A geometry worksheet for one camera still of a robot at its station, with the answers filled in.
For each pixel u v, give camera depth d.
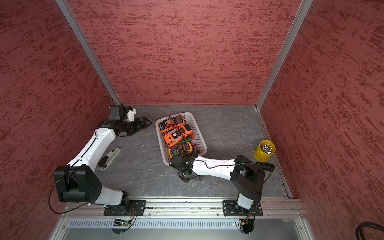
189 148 0.87
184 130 0.88
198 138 0.94
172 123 0.94
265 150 0.78
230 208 0.73
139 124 0.74
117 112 0.65
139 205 0.74
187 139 0.89
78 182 0.41
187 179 0.81
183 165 0.63
